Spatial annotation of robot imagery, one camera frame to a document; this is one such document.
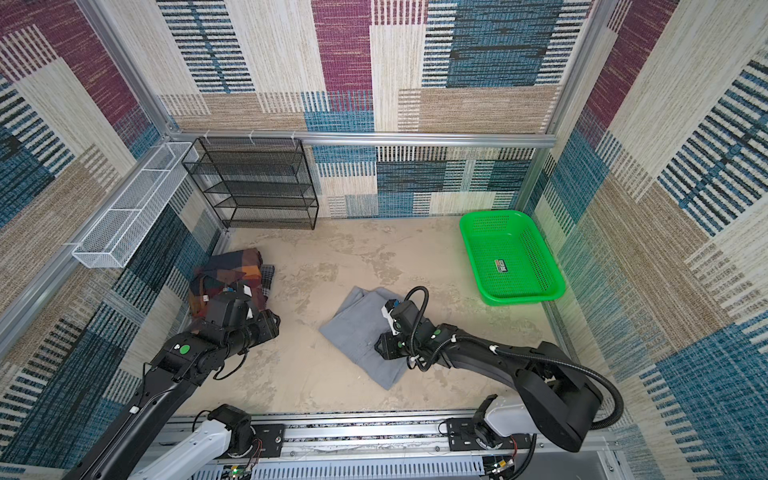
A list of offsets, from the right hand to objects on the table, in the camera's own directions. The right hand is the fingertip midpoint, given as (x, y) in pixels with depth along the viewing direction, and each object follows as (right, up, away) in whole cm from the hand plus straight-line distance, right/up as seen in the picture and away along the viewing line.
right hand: (383, 350), depth 83 cm
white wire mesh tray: (-63, +32, -11) cm, 71 cm away
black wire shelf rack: (-47, +52, +26) cm, 75 cm away
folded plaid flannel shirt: (-49, +21, +10) cm, 54 cm away
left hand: (-27, +11, -8) cm, 30 cm away
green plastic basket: (+45, +23, +25) cm, 56 cm away
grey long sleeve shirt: (-8, +5, +4) cm, 10 cm away
